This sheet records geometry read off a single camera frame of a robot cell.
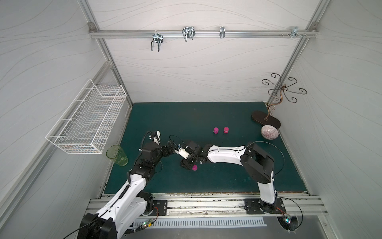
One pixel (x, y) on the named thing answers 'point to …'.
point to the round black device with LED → (289, 222)
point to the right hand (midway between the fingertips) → (182, 161)
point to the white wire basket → (87, 124)
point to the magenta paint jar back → (216, 130)
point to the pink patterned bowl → (269, 132)
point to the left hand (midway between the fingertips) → (167, 142)
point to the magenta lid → (194, 168)
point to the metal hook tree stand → (266, 119)
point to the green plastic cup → (116, 153)
